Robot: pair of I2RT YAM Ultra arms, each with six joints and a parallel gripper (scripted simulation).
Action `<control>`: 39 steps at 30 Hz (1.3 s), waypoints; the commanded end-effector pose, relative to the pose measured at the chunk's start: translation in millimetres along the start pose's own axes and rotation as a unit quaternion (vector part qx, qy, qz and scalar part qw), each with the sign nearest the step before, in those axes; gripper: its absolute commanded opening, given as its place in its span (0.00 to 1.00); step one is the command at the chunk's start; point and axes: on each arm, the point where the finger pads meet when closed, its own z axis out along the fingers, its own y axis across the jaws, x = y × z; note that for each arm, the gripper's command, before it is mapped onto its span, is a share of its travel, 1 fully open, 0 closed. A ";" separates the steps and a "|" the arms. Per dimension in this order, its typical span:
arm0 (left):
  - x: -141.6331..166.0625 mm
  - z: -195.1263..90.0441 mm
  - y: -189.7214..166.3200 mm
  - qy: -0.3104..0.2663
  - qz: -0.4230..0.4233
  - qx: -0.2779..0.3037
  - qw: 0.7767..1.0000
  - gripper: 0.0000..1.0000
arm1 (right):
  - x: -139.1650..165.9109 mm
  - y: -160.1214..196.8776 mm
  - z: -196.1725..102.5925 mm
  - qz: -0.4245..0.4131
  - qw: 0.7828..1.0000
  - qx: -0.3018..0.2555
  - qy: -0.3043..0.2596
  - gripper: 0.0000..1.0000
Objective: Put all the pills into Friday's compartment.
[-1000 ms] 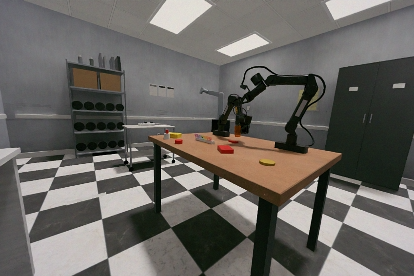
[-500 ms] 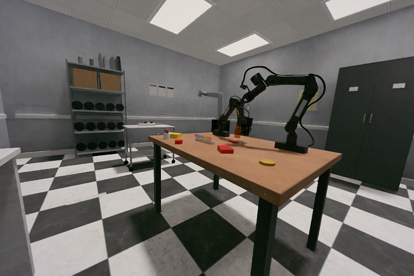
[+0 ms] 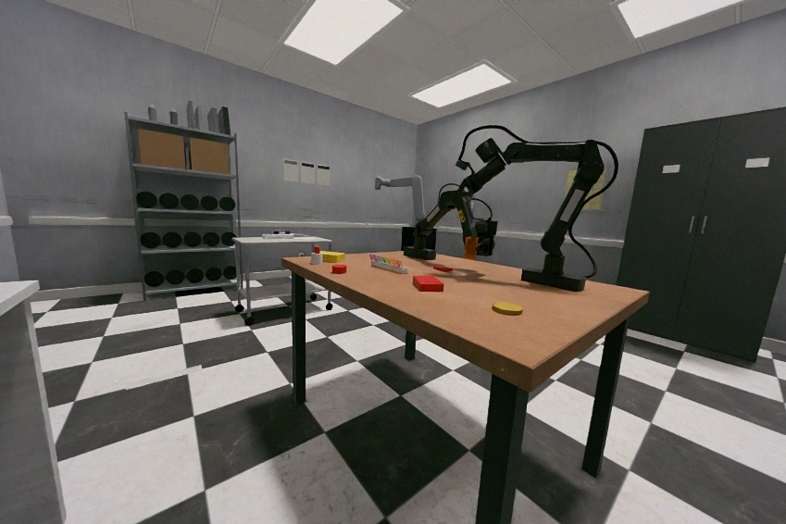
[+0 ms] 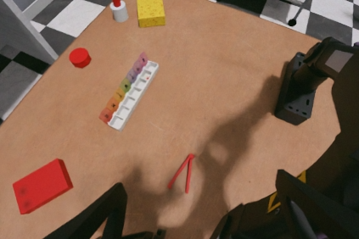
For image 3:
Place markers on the yellow flat disc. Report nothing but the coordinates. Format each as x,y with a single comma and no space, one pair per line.
507,308

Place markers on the orange translucent pill bottle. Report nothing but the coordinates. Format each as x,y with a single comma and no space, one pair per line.
470,248

